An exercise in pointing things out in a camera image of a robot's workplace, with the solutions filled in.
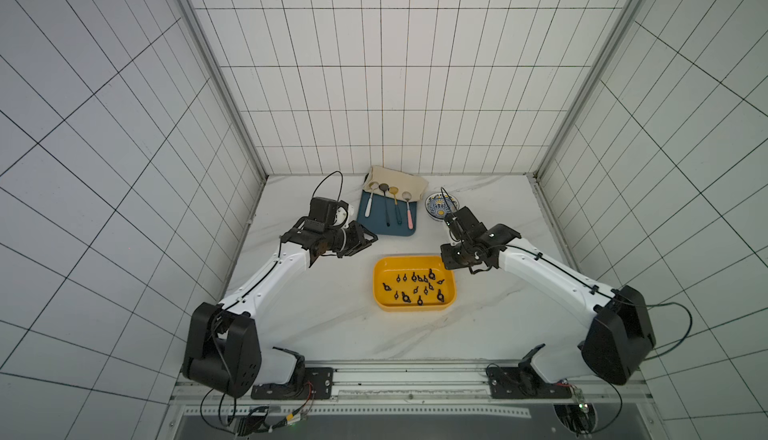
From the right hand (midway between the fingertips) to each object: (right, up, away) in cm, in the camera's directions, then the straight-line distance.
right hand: (436, 259), depth 84 cm
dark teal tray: (-18, +9, +23) cm, 31 cm away
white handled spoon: (-20, +22, +30) cm, 43 cm away
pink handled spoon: (-6, +18, +29) cm, 35 cm away
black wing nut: (-12, -12, +4) cm, 17 cm away
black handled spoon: (-15, +22, +31) cm, 41 cm away
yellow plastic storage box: (-7, -9, +7) cm, 13 cm away
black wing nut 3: (-2, -10, +4) cm, 11 cm away
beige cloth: (-8, +24, +35) cm, 43 cm away
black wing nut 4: (-6, -8, +8) cm, 13 cm away
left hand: (-18, +5, -3) cm, 19 cm away
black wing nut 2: (-6, -10, +4) cm, 13 cm away
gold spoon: (-12, +21, +30) cm, 38 cm away
